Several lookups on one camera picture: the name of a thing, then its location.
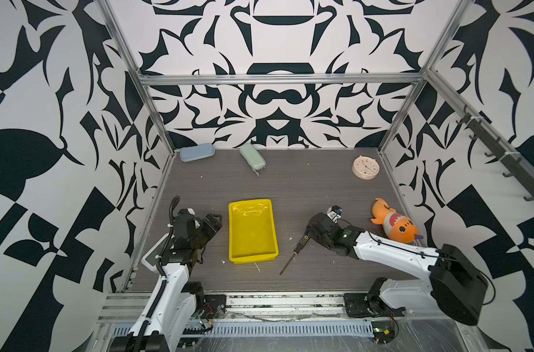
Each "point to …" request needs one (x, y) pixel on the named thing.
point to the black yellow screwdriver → (306, 237)
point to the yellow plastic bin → (251, 232)
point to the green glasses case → (254, 158)
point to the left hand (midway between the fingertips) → (215, 218)
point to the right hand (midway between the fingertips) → (309, 227)
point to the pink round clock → (365, 168)
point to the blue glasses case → (196, 152)
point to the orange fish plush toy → (397, 226)
